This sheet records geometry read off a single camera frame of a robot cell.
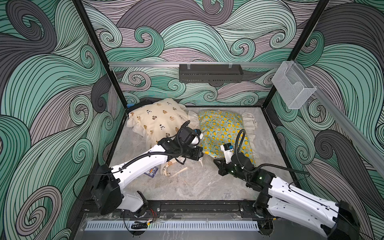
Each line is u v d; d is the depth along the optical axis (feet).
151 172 2.76
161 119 3.01
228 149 2.19
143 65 3.21
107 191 1.28
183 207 2.45
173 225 2.29
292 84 2.57
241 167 1.79
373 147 1.70
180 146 1.84
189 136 1.94
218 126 3.04
